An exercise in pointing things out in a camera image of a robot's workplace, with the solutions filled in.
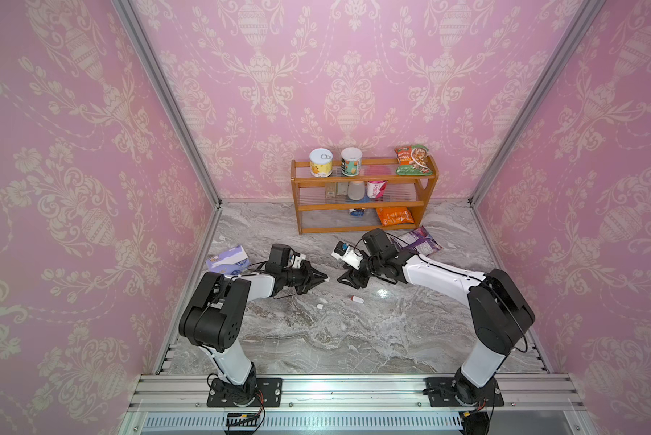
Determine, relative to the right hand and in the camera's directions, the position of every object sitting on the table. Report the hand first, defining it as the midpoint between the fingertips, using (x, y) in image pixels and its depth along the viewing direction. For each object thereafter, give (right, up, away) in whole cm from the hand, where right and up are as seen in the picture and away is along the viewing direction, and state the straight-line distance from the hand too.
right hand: (344, 270), depth 88 cm
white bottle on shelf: (+5, +28, +11) cm, 30 cm away
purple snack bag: (+30, +9, +17) cm, 35 cm away
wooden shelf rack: (-8, +23, +16) cm, 29 cm away
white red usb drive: (+4, -10, +4) cm, 12 cm away
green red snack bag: (+22, +36, 0) cm, 42 cm away
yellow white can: (-8, +35, -3) cm, 36 cm away
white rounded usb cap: (-8, -12, +2) cm, 15 cm away
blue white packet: (+6, +20, +24) cm, 32 cm away
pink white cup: (+12, +28, +9) cm, 32 cm away
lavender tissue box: (-38, +2, +6) cm, 39 cm away
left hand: (-6, -2, +1) cm, 6 cm away
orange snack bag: (+19, +19, +22) cm, 35 cm away
